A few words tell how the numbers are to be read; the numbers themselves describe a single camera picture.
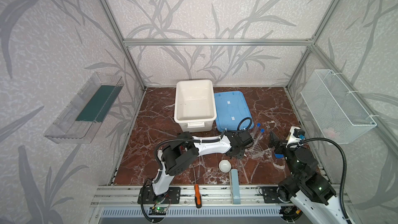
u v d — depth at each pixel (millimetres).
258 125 990
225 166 824
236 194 720
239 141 673
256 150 868
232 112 1094
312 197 500
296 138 581
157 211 713
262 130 1016
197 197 715
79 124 632
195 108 1073
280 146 621
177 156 481
